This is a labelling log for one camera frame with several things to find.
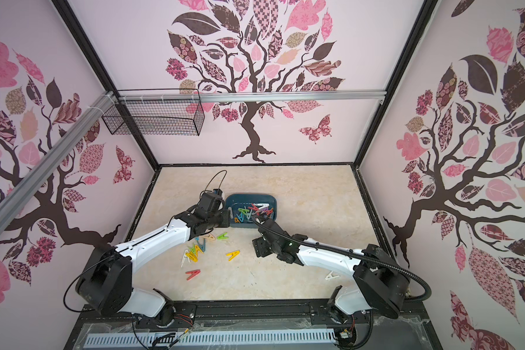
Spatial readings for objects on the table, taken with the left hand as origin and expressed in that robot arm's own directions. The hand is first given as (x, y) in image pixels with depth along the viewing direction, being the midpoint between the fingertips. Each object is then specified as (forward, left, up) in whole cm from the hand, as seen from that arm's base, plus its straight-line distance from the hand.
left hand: (228, 220), depth 88 cm
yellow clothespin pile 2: (-12, +15, -7) cm, 20 cm away
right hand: (-8, -13, -2) cm, 15 cm away
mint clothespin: (+7, -8, -7) cm, 13 cm away
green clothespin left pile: (-3, +3, -8) cm, 9 cm away
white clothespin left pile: (-13, +17, -7) cm, 23 cm away
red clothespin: (-19, +13, -9) cm, 24 cm away
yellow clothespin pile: (-12, -2, -9) cm, 15 cm away
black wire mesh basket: (+41, +28, +25) cm, 56 cm away
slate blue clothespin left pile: (-8, +12, -9) cm, 16 cm away
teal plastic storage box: (+11, -5, -7) cm, 14 cm away
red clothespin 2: (+11, -9, -7) cm, 16 cm away
